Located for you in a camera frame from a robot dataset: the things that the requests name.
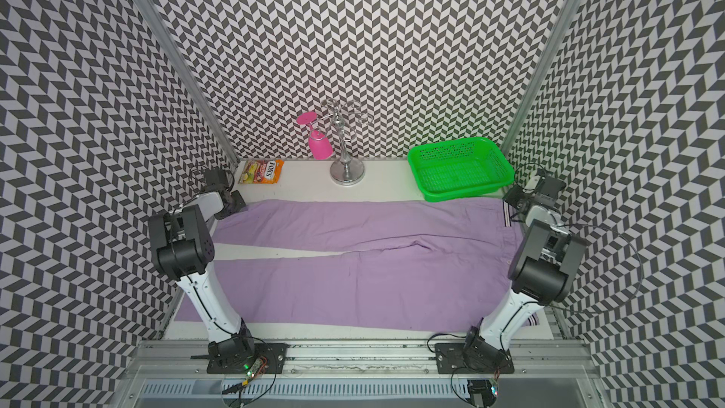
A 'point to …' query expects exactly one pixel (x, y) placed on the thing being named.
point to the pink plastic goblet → (318, 144)
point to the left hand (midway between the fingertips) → (232, 205)
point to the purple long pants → (379, 264)
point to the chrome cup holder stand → (345, 171)
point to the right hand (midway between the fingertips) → (511, 194)
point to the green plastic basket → (459, 169)
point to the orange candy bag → (261, 171)
